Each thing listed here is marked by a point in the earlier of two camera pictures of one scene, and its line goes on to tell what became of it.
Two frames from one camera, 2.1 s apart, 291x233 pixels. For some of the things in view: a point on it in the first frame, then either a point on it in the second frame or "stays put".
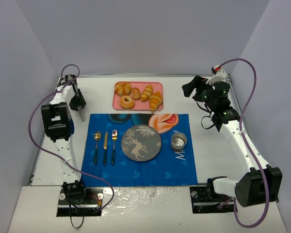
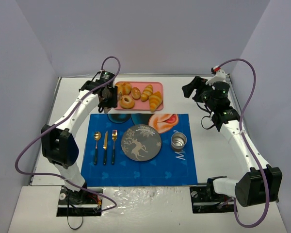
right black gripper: [197, 87] stays put
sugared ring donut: [126, 105] stays put
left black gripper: [78, 104] → [112, 97]
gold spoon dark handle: [97, 136] stays put
